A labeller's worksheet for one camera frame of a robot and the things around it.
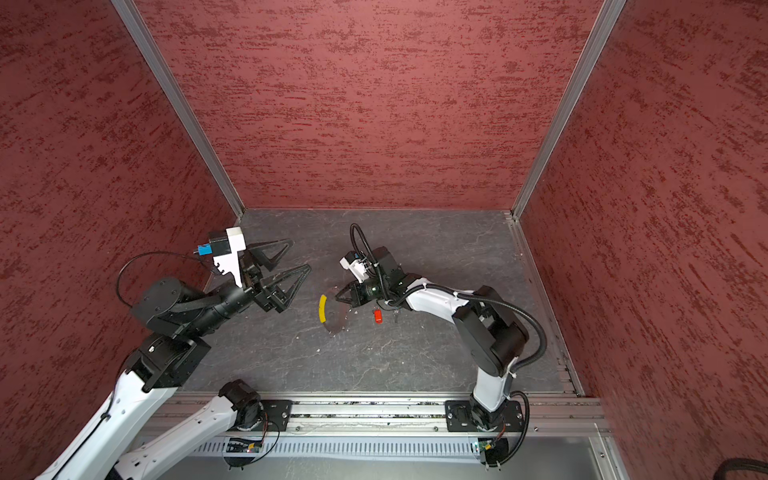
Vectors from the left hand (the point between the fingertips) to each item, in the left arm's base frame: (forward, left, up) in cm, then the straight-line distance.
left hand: (303, 260), depth 53 cm
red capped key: (+9, -12, -43) cm, 46 cm away
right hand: (+7, -1, -31) cm, 31 cm away
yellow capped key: (+7, +3, -33) cm, 34 cm away
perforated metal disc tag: (+6, -1, -34) cm, 35 cm away
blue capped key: (+10, -18, -43) cm, 48 cm away
